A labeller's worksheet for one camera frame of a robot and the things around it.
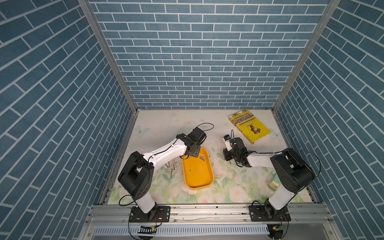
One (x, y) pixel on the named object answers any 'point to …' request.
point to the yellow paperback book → (251, 126)
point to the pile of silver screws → (202, 157)
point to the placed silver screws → (167, 166)
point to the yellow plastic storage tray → (198, 171)
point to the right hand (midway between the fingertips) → (225, 150)
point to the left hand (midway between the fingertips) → (196, 151)
